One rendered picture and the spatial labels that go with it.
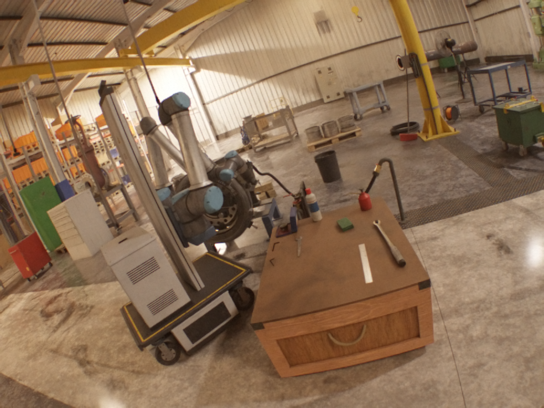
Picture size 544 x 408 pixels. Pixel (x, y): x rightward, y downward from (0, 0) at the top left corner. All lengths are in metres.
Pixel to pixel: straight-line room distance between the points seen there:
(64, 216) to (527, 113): 7.17
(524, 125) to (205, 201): 3.23
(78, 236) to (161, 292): 4.40
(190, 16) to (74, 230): 10.93
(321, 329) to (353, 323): 0.15
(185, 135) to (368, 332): 1.41
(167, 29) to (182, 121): 13.40
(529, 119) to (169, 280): 3.70
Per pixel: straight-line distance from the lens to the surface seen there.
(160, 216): 1.99
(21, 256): 7.31
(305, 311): 1.34
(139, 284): 1.93
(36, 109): 11.07
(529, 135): 3.77
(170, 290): 1.99
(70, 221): 6.25
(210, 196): 1.75
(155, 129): 2.35
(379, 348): 1.57
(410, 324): 1.51
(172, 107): 1.83
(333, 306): 1.32
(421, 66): 5.04
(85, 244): 6.24
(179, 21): 14.86
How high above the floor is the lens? 1.32
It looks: 18 degrees down
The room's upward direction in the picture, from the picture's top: 21 degrees counter-clockwise
